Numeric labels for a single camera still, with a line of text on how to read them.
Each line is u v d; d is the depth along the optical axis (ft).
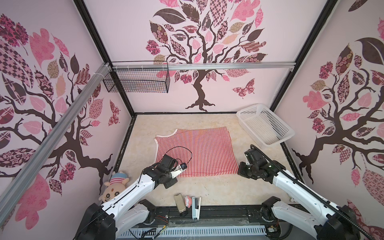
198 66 3.03
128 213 1.83
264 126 3.63
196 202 2.49
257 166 1.98
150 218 2.12
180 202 2.46
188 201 2.43
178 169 2.41
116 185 2.59
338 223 1.26
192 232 2.29
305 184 2.95
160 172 2.04
